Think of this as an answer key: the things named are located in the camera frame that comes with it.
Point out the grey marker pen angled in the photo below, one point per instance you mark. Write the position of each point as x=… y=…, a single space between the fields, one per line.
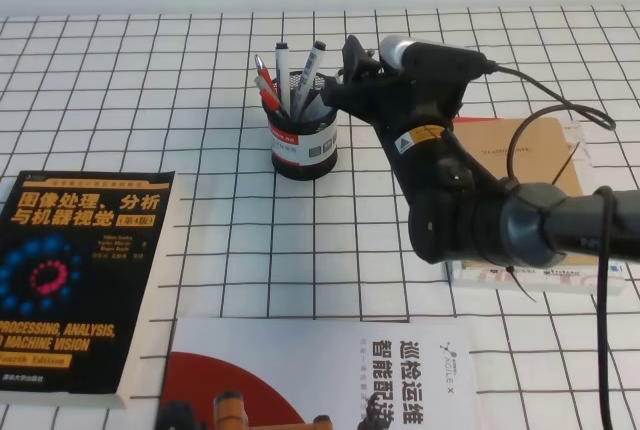
x=307 y=78

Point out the white patterned book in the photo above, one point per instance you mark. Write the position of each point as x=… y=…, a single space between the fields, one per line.
x=525 y=282

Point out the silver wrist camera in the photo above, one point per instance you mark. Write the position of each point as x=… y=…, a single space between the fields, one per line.
x=424 y=60

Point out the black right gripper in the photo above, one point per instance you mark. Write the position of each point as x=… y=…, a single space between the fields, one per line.
x=395 y=104

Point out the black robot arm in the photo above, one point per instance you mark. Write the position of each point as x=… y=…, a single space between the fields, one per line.
x=443 y=184

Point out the red ballpoint pen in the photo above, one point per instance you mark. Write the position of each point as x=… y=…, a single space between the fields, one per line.
x=262 y=70

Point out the white red brochure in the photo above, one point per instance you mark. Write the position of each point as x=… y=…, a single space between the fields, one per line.
x=226 y=373

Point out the brown kraft notebook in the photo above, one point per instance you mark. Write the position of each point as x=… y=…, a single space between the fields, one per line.
x=507 y=229

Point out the black image processing textbook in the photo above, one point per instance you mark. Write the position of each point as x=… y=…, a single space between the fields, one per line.
x=79 y=253

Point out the grey red pen lower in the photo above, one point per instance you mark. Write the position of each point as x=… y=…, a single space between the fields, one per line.
x=269 y=98

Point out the white grid tablecloth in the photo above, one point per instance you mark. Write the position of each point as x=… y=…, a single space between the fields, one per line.
x=175 y=92

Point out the black mesh pen holder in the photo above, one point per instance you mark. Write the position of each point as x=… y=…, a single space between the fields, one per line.
x=304 y=150

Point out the grey marker pen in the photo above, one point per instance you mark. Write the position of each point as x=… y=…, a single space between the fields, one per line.
x=283 y=74

